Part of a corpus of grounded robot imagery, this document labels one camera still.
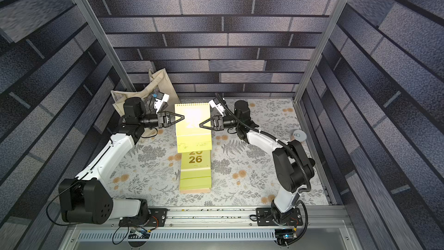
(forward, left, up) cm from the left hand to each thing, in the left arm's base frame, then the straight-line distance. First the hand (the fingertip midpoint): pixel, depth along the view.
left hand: (182, 118), depth 70 cm
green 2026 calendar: (-5, -3, -6) cm, 8 cm away
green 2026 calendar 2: (-11, -3, -27) cm, 30 cm away
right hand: (0, -7, -5) cm, 8 cm away
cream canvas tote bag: (+30, +19, -7) cm, 37 cm away
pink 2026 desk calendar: (-20, -4, -31) cm, 37 cm away
